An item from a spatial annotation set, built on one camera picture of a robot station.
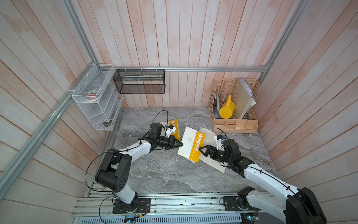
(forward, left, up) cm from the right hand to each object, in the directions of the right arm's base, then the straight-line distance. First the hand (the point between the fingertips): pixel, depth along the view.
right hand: (203, 149), depth 83 cm
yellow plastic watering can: (+30, -20, +6) cm, 36 cm away
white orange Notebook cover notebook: (+25, +19, -6) cm, 32 cm away
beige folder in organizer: (+32, -29, +13) cm, 45 cm away
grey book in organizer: (+31, -12, +7) cm, 34 cm away
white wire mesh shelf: (+11, +58, +19) cm, 62 cm away
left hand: (+1, +13, +3) cm, 13 cm away
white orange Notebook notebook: (+6, +7, +1) cm, 9 cm away
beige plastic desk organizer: (+26, -39, -8) cm, 47 cm away
